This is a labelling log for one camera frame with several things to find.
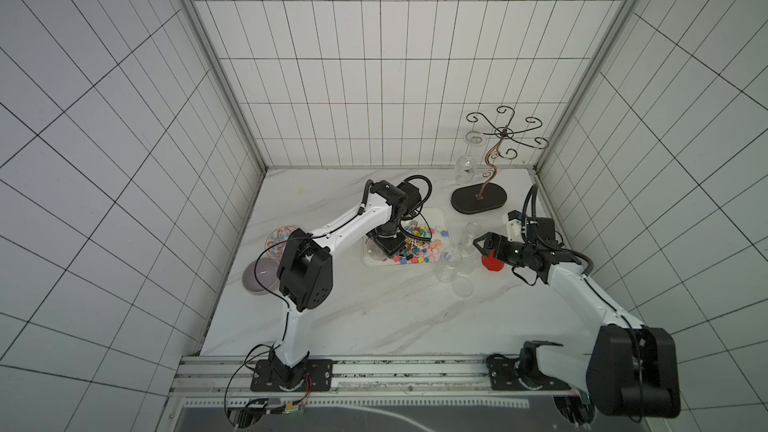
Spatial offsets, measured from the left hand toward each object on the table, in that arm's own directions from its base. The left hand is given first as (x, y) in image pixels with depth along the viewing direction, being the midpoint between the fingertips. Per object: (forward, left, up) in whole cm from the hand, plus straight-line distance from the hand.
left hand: (374, 248), depth 84 cm
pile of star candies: (+5, -13, -10) cm, 18 cm away
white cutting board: (+19, -22, -13) cm, 32 cm away
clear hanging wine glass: (+24, -28, +10) cm, 38 cm away
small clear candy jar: (+7, -30, -1) cm, 31 cm away
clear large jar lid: (-7, -26, -11) cm, 30 cm away
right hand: (+4, -34, -2) cm, 34 cm away
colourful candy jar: (+1, -24, -11) cm, 26 cm away
